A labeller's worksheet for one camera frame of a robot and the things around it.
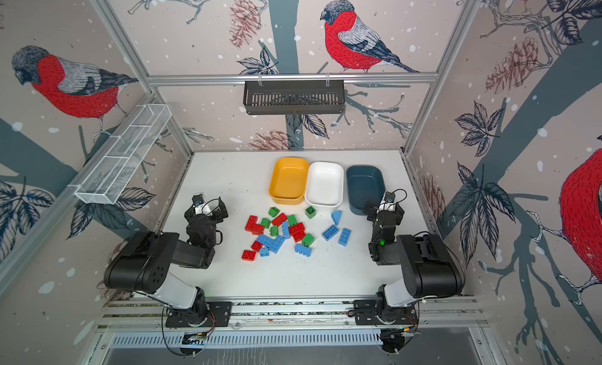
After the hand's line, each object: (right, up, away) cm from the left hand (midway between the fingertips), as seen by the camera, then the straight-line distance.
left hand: (205, 200), depth 88 cm
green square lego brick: (+25, -6, +9) cm, 27 cm away
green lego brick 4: (+40, -15, 0) cm, 43 cm away
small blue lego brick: (+24, -19, -3) cm, 31 cm away
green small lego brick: (+26, -13, +4) cm, 29 cm away
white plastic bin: (+47, +5, +17) cm, 51 cm away
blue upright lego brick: (+31, -12, +3) cm, 33 cm away
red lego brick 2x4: (+27, -9, +4) cm, 29 cm away
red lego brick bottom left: (+18, -20, -3) cm, 27 cm away
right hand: (+70, -1, +1) cm, 70 cm away
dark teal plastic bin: (+67, +5, +19) cm, 70 cm away
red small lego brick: (+20, -17, -1) cm, 27 cm away
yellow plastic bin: (+31, +7, +18) cm, 36 cm away
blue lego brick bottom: (+37, -18, -2) cm, 41 cm away
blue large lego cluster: (+26, -17, -1) cm, 31 cm away
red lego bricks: (+36, -13, +2) cm, 38 cm away
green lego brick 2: (+22, -10, +5) cm, 25 cm away
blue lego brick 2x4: (+48, -14, +4) cm, 51 cm away
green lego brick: (+41, -6, +7) cm, 42 cm away
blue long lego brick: (+54, -15, +2) cm, 56 cm away
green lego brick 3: (+33, -9, +6) cm, 35 cm away
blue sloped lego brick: (+51, -8, +7) cm, 52 cm away
